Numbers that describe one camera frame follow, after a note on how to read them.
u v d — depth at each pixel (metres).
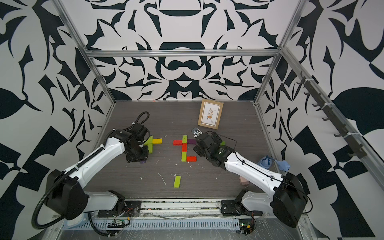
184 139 0.99
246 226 0.71
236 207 0.66
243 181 0.82
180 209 0.76
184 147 0.96
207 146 0.59
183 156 0.91
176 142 0.96
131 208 0.73
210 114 1.02
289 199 0.40
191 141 0.98
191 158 0.91
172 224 0.87
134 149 0.66
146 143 0.70
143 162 0.79
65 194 0.40
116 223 0.69
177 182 0.82
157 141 0.96
